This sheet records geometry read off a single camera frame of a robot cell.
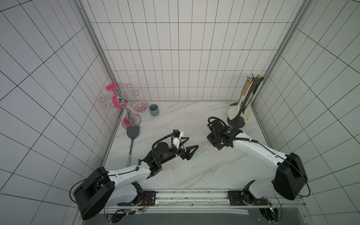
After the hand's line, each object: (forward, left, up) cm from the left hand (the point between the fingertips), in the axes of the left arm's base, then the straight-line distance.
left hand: (191, 144), depth 75 cm
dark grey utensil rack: (+27, -39, -16) cm, 50 cm away
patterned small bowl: (+41, +40, -15) cm, 60 cm away
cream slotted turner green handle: (+25, -39, -1) cm, 46 cm away
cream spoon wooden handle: (+30, -33, -8) cm, 45 cm away
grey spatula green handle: (+17, +40, -16) cm, 46 cm away
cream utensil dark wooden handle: (+28, -38, +18) cm, 50 cm away
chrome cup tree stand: (+26, +44, -13) cm, 53 cm away
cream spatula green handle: (-1, -6, -7) cm, 9 cm away
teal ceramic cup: (+35, +27, -12) cm, 45 cm away
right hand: (+8, -11, -7) cm, 16 cm away
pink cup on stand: (+35, +51, +11) cm, 63 cm away
